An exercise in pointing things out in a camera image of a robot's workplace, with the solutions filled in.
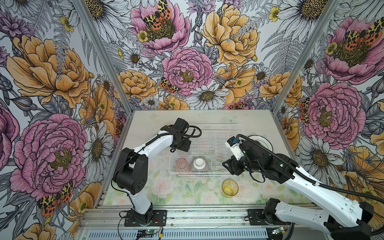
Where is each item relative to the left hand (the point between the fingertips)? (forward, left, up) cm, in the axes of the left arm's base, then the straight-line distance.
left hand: (181, 150), depth 90 cm
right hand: (-16, -24, +13) cm, 32 cm away
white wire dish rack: (+2, -16, -8) cm, 18 cm away
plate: (+9, -53, -5) cm, 54 cm away
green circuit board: (-39, +15, -9) cm, 42 cm away
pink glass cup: (-9, -1, -3) cm, 9 cm away
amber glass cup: (-20, -27, -7) cm, 34 cm away
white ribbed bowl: (-9, -10, -1) cm, 14 cm away
